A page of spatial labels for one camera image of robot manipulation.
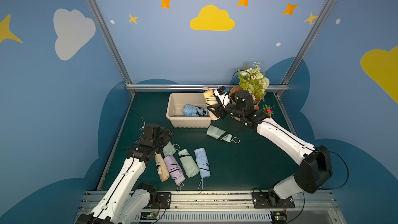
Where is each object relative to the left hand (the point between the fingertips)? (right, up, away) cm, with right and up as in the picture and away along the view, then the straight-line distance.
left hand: (169, 133), depth 81 cm
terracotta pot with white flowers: (+47, +29, +7) cm, 56 cm away
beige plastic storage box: (-1, +18, +26) cm, 32 cm away
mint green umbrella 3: (-2, -11, +7) cm, 13 cm away
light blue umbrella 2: (+16, +11, +24) cm, 31 cm away
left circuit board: (-8, -37, -9) cm, 39 cm away
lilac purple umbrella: (+3, -20, 0) cm, 20 cm away
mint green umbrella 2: (+10, -19, +3) cm, 22 cm away
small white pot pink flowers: (+55, +12, +7) cm, 57 cm away
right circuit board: (+54, -39, -8) cm, 67 cm away
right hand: (+23, +16, -3) cm, 28 cm away
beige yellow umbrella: (+21, +17, -7) cm, 28 cm away
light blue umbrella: (+8, +12, +24) cm, 28 cm away
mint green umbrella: (+28, -3, +15) cm, 32 cm away
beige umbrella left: (-4, -18, -1) cm, 19 cm away
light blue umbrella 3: (+18, -20, +1) cm, 28 cm away
